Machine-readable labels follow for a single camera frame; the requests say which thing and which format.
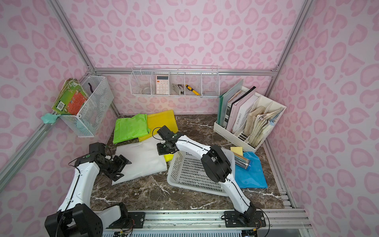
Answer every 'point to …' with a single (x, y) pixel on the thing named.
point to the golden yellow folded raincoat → (156, 121)
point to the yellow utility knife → (188, 87)
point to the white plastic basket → (187, 170)
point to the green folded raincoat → (128, 128)
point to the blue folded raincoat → (253, 178)
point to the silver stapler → (176, 89)
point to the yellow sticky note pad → (237, 150)
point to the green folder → (224, 98)
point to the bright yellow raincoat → (169, 157)
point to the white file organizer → (268, 113)
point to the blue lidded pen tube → (242, 162)
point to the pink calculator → (162, 84)
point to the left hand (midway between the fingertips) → (126, 164)
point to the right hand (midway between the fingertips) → (158, 151)
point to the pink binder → (236, 108)
